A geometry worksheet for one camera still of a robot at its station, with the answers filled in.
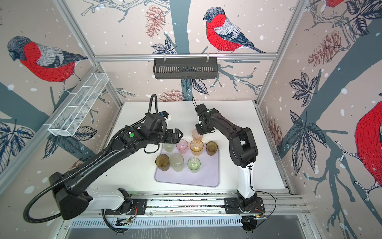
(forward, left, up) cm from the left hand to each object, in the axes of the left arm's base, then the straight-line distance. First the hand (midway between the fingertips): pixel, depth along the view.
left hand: (176, 135), depth 72 cm
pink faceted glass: (+7, -1, -24) cm, 25 cm away
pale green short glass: (+5, +7, -22) cm, 24 cm away
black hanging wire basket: (+56, -3, +2) cm, 56 cm away
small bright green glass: (-6, -9, -23) cm, 25 cm away
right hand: (+14, -13, -19) cm, 27 cm away
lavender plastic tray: (-8, -4, -24) cm, 26 cm away
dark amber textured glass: (+5, -20, -23) cm, 30 cm away
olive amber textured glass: (-4, +10, -23) cm, 25 cm away
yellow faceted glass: (+4, -10, -20) cm, 23 cm away
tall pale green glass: (-5, +1, -20) cm, 21 cm away
